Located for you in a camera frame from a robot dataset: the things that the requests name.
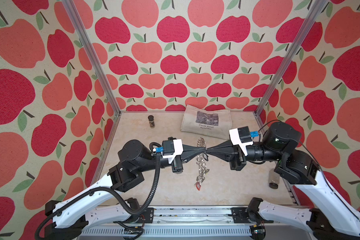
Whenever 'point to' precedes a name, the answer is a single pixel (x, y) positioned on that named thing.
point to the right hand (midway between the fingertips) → (212, 146)
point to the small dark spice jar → (151, 121)
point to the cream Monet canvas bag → (216, 123)
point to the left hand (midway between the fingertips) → (205, 150)
